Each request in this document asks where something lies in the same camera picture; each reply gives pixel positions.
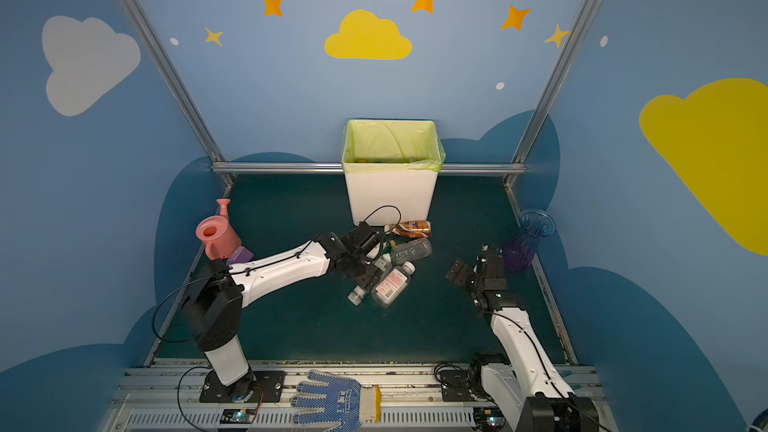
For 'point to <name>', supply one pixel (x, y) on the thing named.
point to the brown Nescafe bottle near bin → (410, 228)
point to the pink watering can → (218, 234)
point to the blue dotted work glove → (346, 403)
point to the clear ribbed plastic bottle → (412, 249)
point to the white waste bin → (383, 198)
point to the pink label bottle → (391, 285)
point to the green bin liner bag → (405, 144)
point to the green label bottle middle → (384, 262)
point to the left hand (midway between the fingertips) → (372, 272)
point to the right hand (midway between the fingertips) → (467, 267)
